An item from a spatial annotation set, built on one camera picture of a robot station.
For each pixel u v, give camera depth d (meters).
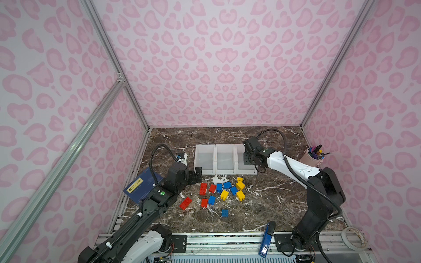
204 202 0.84
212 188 0.88
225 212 0.82
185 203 0.84
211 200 0.86
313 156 0.90
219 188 0.89
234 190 0.89
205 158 1.03
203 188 0.90
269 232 0.72
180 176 0.57
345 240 0.73
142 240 0.57
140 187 0.90
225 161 1.00
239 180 0.91
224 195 0.86
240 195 0.86
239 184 0.90
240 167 0.96
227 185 0.92
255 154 0.67
